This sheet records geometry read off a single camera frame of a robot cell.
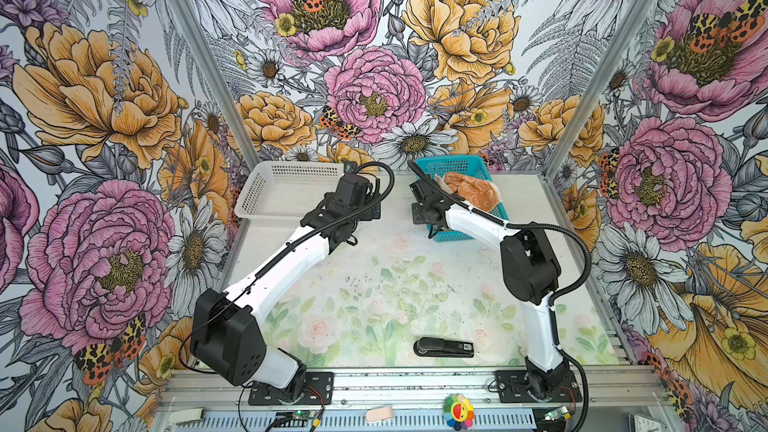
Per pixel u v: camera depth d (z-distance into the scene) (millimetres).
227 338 408
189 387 764
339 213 601
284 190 1156
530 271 553
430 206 768
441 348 762
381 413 701
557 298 556
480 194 1084
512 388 739
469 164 1161
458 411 702
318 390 735
